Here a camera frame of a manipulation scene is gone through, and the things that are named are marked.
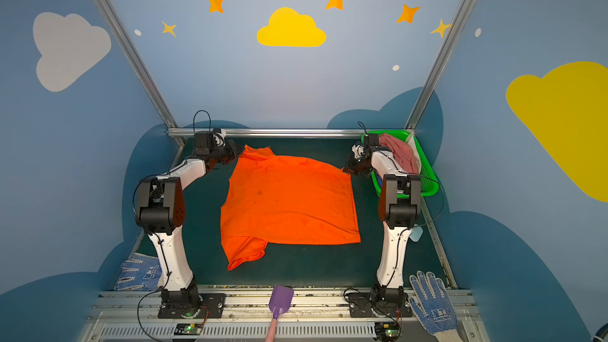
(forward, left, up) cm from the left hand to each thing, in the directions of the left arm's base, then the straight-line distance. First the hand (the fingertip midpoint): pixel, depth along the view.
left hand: (246, 146), depth 100 cm
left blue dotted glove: (-47, +31, -14) cm, 58 cm away
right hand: (-4, -44, -7) cm, 44 cm away
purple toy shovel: (-56, -18, -12) cm, 60 cm away
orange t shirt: (-17, -14, -14) cm, 26 cm away
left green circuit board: (-63, +10, -15) cm, 66 cm away
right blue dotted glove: (-56, -68, -15) cm, 89 cm away
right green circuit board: (-63, -52, -15) cm, 83 cm away
